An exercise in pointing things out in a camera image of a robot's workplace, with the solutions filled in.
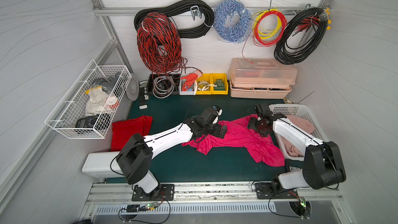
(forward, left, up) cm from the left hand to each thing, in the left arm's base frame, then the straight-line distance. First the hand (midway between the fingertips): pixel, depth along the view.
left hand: (221, 128), depth 81 cm
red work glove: (+44, +21, -6) cm, 49 cm away
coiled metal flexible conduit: (+37, +40, -6) cm, 54 cm away
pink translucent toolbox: (+37, -28, +3) cm, 47 cm away
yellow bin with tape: (+48, +8, -7) cm, 50 cm away
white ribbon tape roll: (+41, +10, -10) cm, 44 cm away
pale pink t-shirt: (+8, -50, -8) cm, 52 cm away
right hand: (+6, -20, -7) cm, 22 cm away
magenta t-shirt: (0, -13, -13) cm, 18 cm away
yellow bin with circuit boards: (+50, -2, -7) cm, 51 cm away
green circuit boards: (+44, -3, -12) cm, 46 cm away
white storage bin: (+36, +19, -10) cm, 42 cm away
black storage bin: (+45, +32, -4) cm, 55 cm away
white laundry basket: (+19, -49, -8) cm, 53 cm away
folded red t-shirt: (+2, +58, -9) cm, 59 cm away
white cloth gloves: (+2, +57, +20) cm, 60 cm away
